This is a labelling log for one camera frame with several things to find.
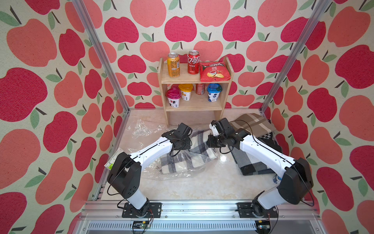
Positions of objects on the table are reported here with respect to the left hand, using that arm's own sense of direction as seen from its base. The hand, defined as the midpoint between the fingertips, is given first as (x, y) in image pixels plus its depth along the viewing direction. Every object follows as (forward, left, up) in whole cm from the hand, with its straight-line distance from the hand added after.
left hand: (188, 147), depth 87 cm
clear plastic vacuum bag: (+16, +32, -10) cm, 37 cm away
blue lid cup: (+29, -16, +21) cm, 39 cm away
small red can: (+36, -8, +17) cm, 40 cm away
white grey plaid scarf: (-8, -5, +4) cm, 10 cm away
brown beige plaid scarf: (+21, -50, -4) cm, 54 cm away
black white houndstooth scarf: (+12, -56, -6) cm, 57 cm away
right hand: (-1, -11, +4) cm, 12 cm away
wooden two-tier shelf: (+31, -1, +12) cm, 33 cm away
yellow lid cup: (+31, +2, +19) cm, 36 cm away
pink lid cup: (+23, +9, +21) cm, 33 cm away
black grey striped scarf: (-9, -36, -6) cm, 38 cm away
